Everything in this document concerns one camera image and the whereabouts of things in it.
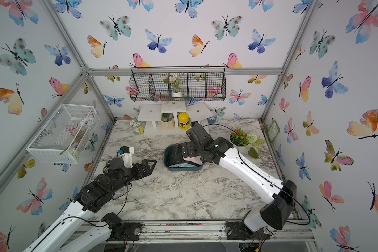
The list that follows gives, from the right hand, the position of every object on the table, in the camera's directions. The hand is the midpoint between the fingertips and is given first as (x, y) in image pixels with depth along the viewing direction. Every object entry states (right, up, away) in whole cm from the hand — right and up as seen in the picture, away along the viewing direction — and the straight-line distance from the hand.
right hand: (193, 144), depth 75 cm
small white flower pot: (-10, +36, +19) cm, 42 cm away
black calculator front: (-10, -7, +14) cm, 19 cm away
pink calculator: (+1, -9, +12) cm, 15 cm away
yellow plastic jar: (-7, +14, +30) cm, 34 cm away
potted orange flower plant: (+26, +2, +12) cm, 29 cm away
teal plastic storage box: (-3, -15, +18) cm, 23 cm away
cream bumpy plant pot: (-18, +14, +35) cm, 42 cm away
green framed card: (+56, +7, +35) cm, 66 cm away
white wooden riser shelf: (+4, +19, +29) cm, 35 cm away
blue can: (+13, +15, +40) cm, 44 cm away
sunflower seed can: (-38, +10, +32) cm, 51 cm away
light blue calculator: (-6, -13, +16) cm, 21 cm away
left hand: (-19, -8, -3) cm, 20 cm away
